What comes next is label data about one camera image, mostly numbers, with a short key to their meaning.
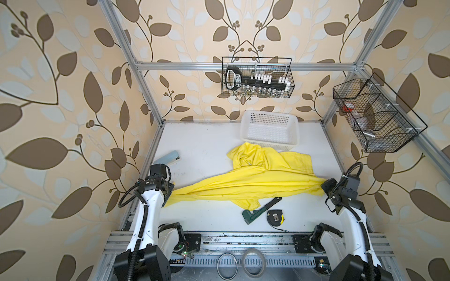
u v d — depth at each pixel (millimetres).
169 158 973
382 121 728
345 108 823
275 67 910
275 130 1150
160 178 629
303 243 737
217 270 691
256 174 920
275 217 786
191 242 747
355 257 416
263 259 688
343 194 616
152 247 399
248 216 807
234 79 857
